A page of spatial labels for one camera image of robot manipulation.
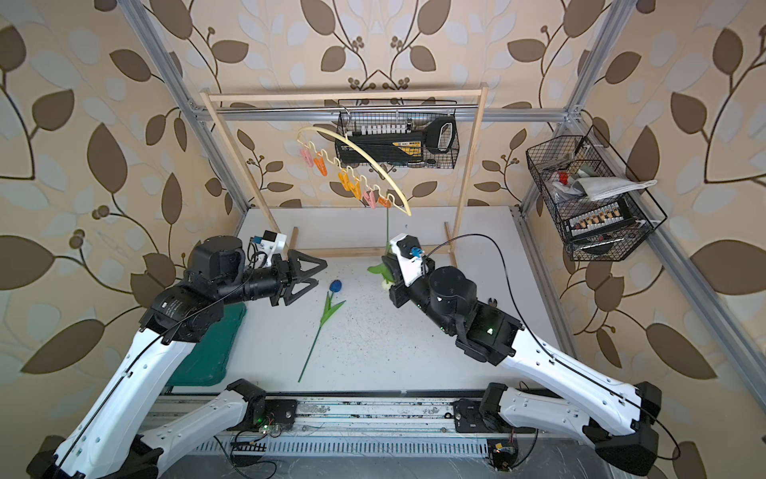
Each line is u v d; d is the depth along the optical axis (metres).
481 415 0.66
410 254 0.49
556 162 0.77
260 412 0.67
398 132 0.84
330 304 0.94
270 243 0.59
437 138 0.87
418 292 0.53
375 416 0.75
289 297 0.59
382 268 0.60
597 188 0.64
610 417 0.39
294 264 0.55
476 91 0.62
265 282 0.53
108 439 0.37
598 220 0.68
